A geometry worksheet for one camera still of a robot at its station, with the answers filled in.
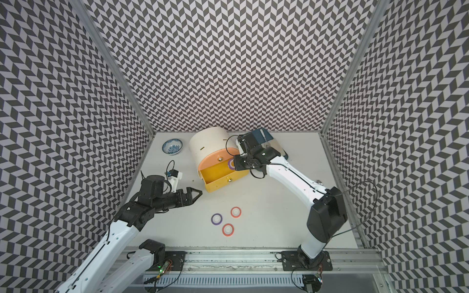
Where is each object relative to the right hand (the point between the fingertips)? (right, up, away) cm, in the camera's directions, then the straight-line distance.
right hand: (237, 166), depth 81 cm
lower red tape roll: (-6, -29, -1) cm, 30 cm away
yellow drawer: (-10, -6, +7) cm, 14 cm away
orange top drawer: (-9, +4, -1) cm, 10 cm away
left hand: (-18, -12, -6) cm, 22 cm away
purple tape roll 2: (-10, -25, +3) cm, 27 cm away
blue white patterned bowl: (-41, +9, +28) cm, 50 cm away
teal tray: (+14, +16, +37) cm, 43 cm away
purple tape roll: (-3, +1, -2) cm, 4 cm away
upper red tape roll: (-1, -23, +5) cm, 24 cm away
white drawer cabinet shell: (-15, +12, +4) cm, 19 cm away
